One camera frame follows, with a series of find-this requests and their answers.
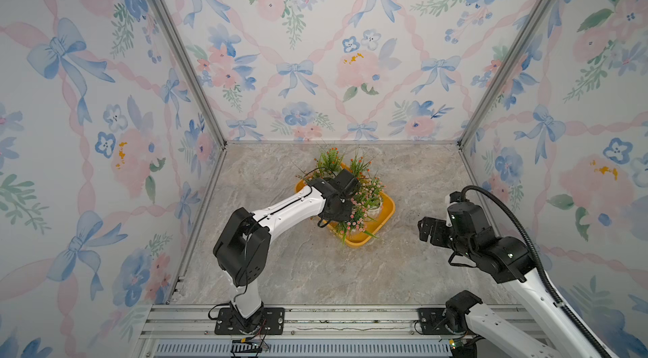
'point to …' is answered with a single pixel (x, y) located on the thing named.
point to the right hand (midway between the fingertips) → (429, 212)
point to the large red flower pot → (359, 166)
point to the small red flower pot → (327, 163)
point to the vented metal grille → (310, 349)
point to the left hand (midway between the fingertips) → (345, 214)
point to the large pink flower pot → (355, 227)
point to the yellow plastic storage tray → (374, 225)
